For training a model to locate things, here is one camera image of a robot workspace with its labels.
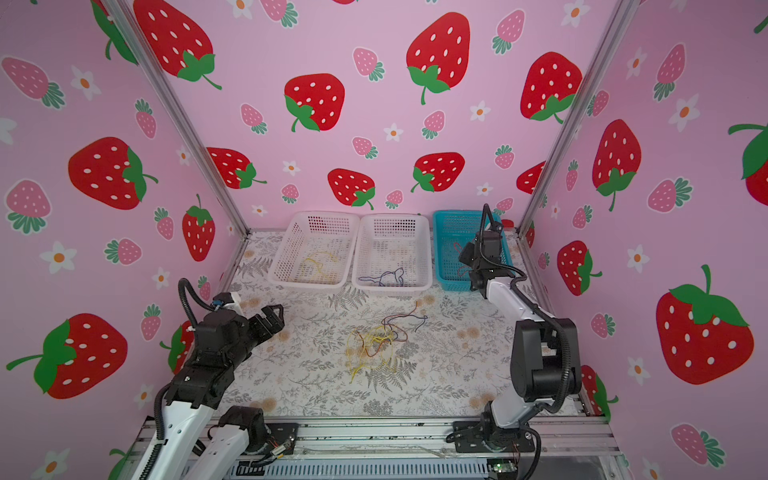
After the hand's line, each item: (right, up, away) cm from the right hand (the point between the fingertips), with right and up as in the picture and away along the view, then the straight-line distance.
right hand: (472, 244), depth 92 cm
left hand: (-56, -18, -16) cm, 61 cm away
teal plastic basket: (-3, +6, +17) cm, 18 cm away
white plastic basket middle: (-25, -2, +23) cm, 33 cm away
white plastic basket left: (-54, -2, +22) cm, 59 cm away
